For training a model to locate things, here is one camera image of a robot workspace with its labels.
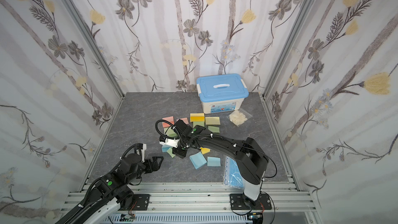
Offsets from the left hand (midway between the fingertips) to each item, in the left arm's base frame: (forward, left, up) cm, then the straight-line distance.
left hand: (160, 159), depth 79 cm
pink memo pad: (+34, 0, -12) cm, 36 cm away
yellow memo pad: (+33, -19, -10) cm, 40 cm away
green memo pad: (+28, -22, -10) cm, 37 cm away
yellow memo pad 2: (+7, -24, -8) cm, 26 cm away
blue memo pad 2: (+2, -20, -8) cm, 21 cm away
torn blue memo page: (+2, -28, -10) cm, 30 cm away
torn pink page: (+32, -11, -11) cm, 36 cm away
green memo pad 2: (+5, -8, +19) cm, 21 cm away
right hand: (+5, -9, +4) cm, 11 cm away
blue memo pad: (+8, -1, -5) cm, 10 cm away
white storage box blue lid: (+40, -36, +8) cm, 54 cm away
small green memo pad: (+3, -5, +2) cm, 6 cm away
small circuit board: (-24, +13, -8) cm, 29 cm away
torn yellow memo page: (+30, -30, -9) cm, 43 cm away
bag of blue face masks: (-8, -38, -8) cm, 40 cm away
